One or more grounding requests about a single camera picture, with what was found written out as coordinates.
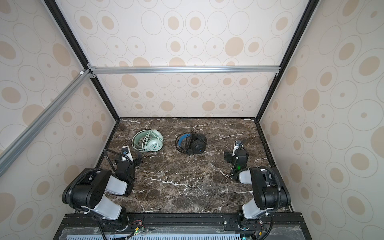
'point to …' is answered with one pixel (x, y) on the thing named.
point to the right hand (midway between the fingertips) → (236, 149)
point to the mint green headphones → (150, 140)
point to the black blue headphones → (191, 143)
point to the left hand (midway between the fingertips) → (133, 148)
